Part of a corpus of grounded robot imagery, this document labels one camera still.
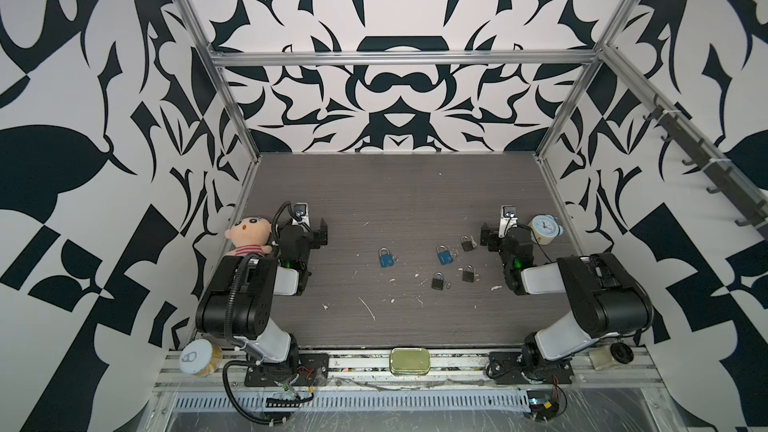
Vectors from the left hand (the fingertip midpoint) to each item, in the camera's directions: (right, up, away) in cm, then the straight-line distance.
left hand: (305, 215), depth 92 cm
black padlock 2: (+49, -17, -3) cm, 52 cm away
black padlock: (+50, -9, +4) cm, 51 cm away
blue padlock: (+24, -13, +1) cm, 28 cm away
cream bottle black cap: (+76, -30, -23) cm, 85 cm away
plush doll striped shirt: (-15, -5, -3) cm, 17 cm away
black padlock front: (+40, -19, -3) cm, 44 cm away
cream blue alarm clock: (+75, -5, +3) cm, 75 cm away
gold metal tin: (+30, -33, -19) cm, 49 cm away
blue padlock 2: (+43, -12, +1) cm, 44 cm away
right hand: (+61, -2, +1) cm, 61 cm away
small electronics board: (+61, -44, -21) cm, 78 cm away
